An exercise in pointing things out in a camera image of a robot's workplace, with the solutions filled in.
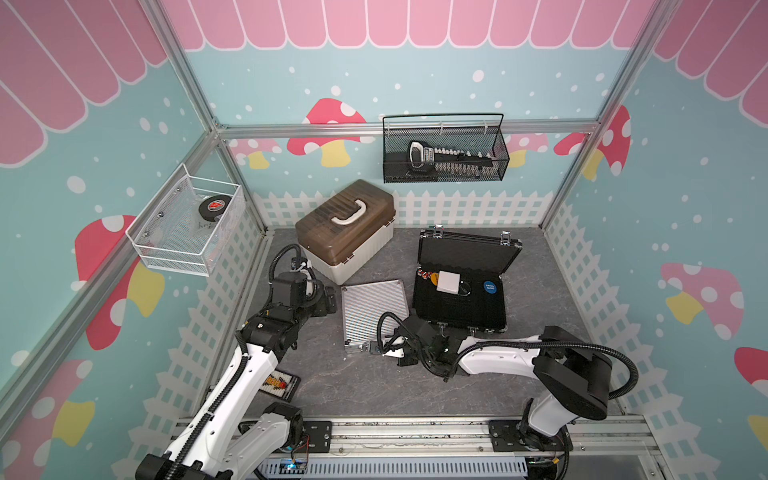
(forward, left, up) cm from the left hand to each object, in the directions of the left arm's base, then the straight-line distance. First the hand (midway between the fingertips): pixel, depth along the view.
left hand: (319, 295), depth 79 cm
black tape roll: (+18, +29, +15) cm, 37 cm away
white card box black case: (+15, -38, -15) cm, 44 cm away
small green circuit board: (-36, +4, -19) cm, 41 cm away
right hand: (-5, -19, -13) cm, 24 cm away
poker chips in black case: (+18, -33, -16) cm, 41 cm away
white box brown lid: (+25, -5, 0) cm, 25 cm away
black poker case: (+18, -46, -4) cm, 49 cm away
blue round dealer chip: (+14, -52, -16) cm, 56 cm away
